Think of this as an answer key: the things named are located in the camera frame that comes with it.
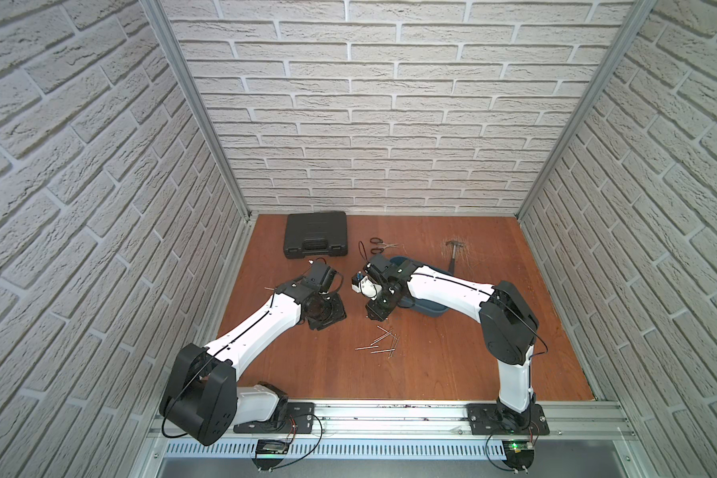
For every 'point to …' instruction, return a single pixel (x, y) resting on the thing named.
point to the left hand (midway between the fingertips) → (346, 311)
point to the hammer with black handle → (452, 262)
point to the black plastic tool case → (324, 232)
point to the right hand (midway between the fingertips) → (378, 310)
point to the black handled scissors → (379, 241)
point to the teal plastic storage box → (419, 307)
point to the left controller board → (272, 446)
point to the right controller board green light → (519, 452)
